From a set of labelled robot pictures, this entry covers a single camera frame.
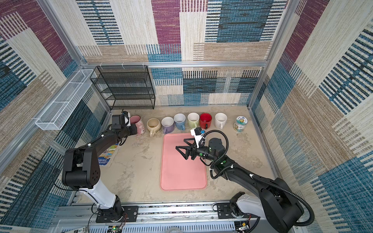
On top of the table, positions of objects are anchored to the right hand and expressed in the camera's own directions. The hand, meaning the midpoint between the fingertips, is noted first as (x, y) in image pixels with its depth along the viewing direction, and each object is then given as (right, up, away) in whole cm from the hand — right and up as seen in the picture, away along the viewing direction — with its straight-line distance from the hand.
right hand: (180, 146), depth 75 cm
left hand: (-31, +10, +21) cm, 39 cm away
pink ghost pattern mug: (-30, +14, +22) cm, 40 cm away
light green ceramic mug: (+8, +14, +30) cm, 34 cm away
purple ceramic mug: (-11, +11, +31) cm, 35 cm away
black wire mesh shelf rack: (-44, +38, +36) cm, 69 cm away
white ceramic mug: (+27, +14, +28) cm, 41 cm away
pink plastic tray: (-3, -18, +13) cm, 22 cm away
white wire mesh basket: (-60, +15, -4) cm, 62 cm away
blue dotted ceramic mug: (-2, +14, +30) cm, 33 cm away
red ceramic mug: (+16, +13, +31) cm, 37 cm away
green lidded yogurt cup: (+40, +12, +26) cm, 49 cm away
